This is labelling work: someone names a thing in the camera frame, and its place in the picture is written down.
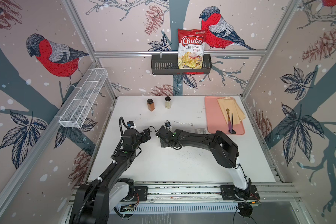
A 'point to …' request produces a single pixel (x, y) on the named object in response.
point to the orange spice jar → (150, 104)
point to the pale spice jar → (167, 102)
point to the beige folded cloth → (230, 103)
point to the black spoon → (233, 131)
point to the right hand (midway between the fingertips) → (167, 141)
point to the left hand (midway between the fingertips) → (146, 128)
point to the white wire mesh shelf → (80, 101)
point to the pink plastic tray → (215, 120)
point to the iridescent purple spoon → (229, 121)
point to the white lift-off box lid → (200, 131)
